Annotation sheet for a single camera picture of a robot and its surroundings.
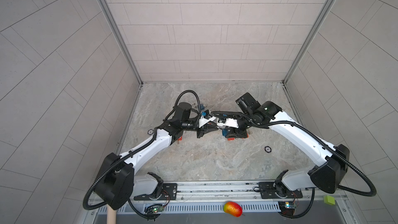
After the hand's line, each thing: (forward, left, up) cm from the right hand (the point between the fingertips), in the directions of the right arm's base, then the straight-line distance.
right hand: (226, 131), depth 71 cm
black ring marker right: (-4, -23, -19) cm, 31 cm away
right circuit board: (-29, -25, -20) cm, 43 cm away
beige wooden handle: (-27, +50, -14) cm, 59 cm away
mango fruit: (-28, 0, -15) cm, 31 cm away
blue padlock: (-1, +1, +2) cm, 2 cm away
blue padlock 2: (+28, +11, -17) cm, 34 cm away
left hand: (+2, +3, +1) cm, 4 cm away
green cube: (-27, -43, -17) cm, 54 cm away
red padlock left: (+7, +24, -17) cm, 31 cm away
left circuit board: (-26, +32, -15) cm, 44 cm away
